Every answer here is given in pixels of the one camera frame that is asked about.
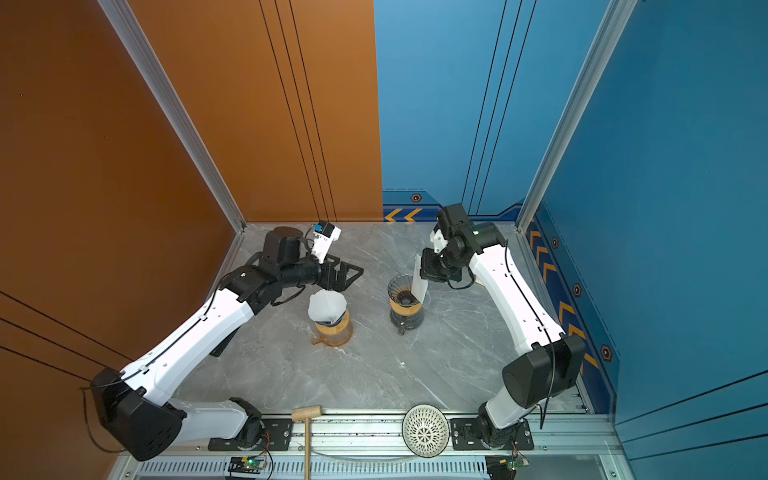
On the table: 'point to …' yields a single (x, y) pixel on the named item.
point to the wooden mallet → (305, 414)
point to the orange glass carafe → (334, 340)
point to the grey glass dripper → (400, 292)
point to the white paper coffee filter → (326, 305)
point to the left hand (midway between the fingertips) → (352, 263)
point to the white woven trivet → (426, 430)
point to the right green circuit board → (503, 467)
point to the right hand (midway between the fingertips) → (418, 274)
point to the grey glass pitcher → (407, 322)
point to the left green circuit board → (247, 464)
